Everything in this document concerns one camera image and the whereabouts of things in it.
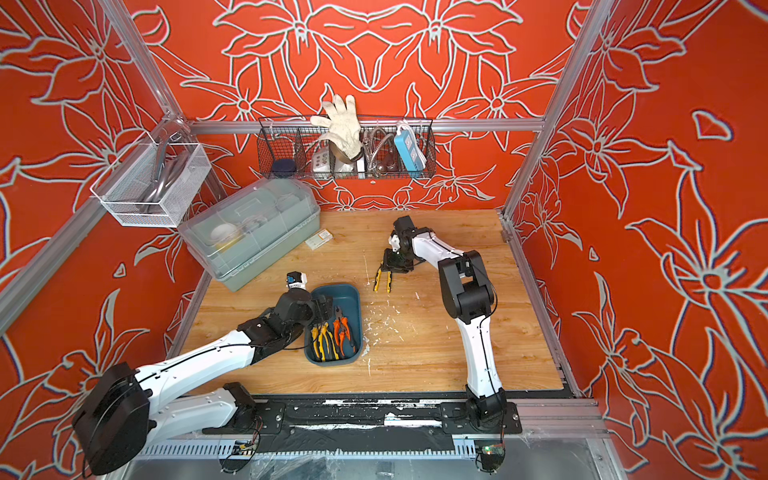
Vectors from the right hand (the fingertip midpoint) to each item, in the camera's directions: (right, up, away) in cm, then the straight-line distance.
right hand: (381, 267), depth 101 cm
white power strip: (-19, +33, -8) cm, 39 cm away
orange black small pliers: (-10, -17, -16) cm, 25 cm away
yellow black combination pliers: (-1, -3, -2) cm, 4 cm away
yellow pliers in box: (-17, -19, -16) cm, 30 cm away
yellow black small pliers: (-19, -18, -15) cm, 30 cm away
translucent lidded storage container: (-44, +12, -11) cm, 47 cm away
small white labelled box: (-24, +10, +9) cm, 27 cm away
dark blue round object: (-34, +34, -1) cm, 48 cm away
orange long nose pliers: (-12, -18, -15) cm, 26 cm away
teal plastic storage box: (-10, -9, -8) cm, 16 cm away
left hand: (-16, -8, -17) cm, 25 cm away
